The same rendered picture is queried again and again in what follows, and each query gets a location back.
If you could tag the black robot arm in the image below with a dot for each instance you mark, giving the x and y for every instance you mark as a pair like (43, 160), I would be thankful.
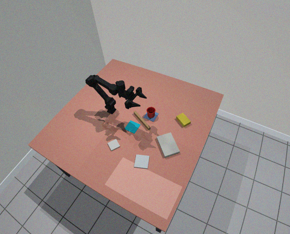
(119, 87)

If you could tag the olive yellow rectangular block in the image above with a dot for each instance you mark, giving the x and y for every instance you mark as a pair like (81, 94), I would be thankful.
(183, 119)

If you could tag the brown rectangular bar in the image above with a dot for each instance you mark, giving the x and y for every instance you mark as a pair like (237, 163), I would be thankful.
(142, 120)

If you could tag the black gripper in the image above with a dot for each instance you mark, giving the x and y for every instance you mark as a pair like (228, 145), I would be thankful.
(129, 101)

